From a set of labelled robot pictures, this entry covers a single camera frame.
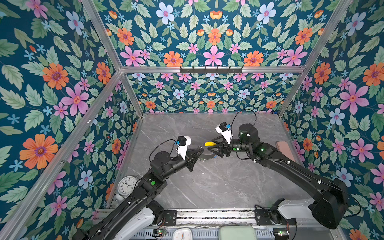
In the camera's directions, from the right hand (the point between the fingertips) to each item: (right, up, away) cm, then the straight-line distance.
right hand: (211, 143), depth 70 cm
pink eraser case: (+51, -6, +30) cm, 59 cm away
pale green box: (+12, -41, -2) cm, 43 cm away
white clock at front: (-13, -42, -2) cm, 44 cm away
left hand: (-3, -2, -8) cm, 9 cm away
